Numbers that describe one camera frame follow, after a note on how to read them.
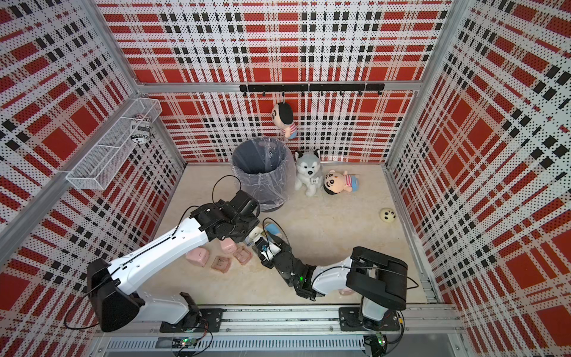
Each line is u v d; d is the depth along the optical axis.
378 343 0.66
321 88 0.90
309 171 0.96
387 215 0.96
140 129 0.78
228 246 0.84
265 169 0.99
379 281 0.45
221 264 0.87
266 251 0.64
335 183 1.02
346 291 0.77
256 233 0.73
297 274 0.59
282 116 0.91
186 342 0.69
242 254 0.89
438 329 0.74
